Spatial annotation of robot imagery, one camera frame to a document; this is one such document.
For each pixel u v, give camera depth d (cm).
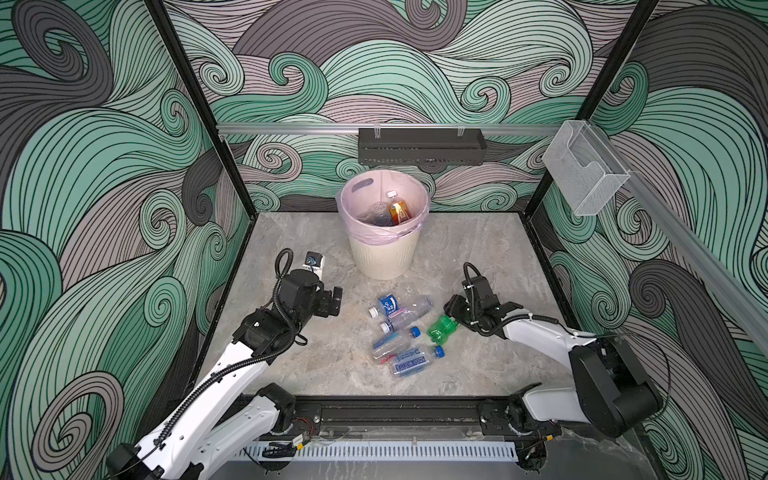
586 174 76
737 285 53
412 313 87
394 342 83
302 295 54
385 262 92
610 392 42
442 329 84
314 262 63
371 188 96
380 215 99
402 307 88
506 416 72
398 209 98
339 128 95
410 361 78
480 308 69
